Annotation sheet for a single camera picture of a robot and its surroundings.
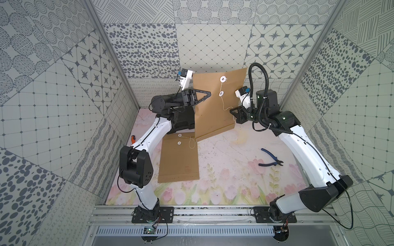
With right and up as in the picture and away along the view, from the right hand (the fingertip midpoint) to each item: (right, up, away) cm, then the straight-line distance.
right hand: (232, 112), depth 71 cm
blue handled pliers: (+27, -30, +19) cm, 45 cm away
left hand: (-10, +3, -16) cm, 19 cm away
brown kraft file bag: (-29, -27, +20) cm, 44 cm away
